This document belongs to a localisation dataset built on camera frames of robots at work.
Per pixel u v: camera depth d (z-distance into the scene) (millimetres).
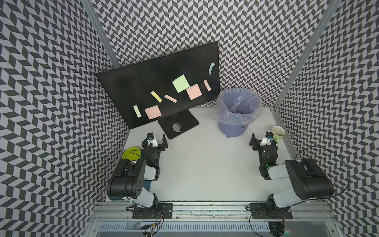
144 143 807
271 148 774
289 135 1075
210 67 806
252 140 846
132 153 669
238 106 953
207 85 880
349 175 643
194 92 861
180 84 791
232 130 1020
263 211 721
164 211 727
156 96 788
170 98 851
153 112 825
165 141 859
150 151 695
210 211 754
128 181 445
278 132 971
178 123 1083
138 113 798
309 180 455
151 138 753
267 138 763
